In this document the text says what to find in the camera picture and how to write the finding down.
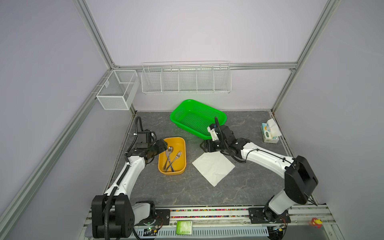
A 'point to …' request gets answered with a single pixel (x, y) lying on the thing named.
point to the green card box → (184, 227)
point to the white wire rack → (186, 80)
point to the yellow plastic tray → (179, 164)
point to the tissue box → (270, 132)
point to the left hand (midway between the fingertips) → (164, 147)
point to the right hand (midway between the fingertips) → (204, 146)
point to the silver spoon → (170, 150)
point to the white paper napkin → (214, 166)
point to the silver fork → (178, 155)
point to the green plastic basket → (196, 118)
